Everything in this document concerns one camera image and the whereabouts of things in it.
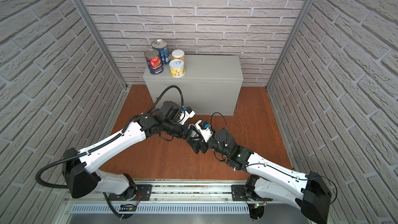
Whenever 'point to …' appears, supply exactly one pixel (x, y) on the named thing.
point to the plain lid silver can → (193, 132)
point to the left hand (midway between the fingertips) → (197, 134)
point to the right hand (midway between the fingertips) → (193, 133)
